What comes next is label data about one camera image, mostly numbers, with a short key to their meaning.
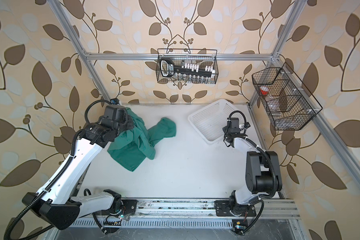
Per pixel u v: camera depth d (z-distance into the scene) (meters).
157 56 0.89
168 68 0.85
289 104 0.73
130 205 0.74
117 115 0.53
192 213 0.74
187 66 0.83
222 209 0.74
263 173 0.45
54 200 0.38
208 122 1.11
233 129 0.72
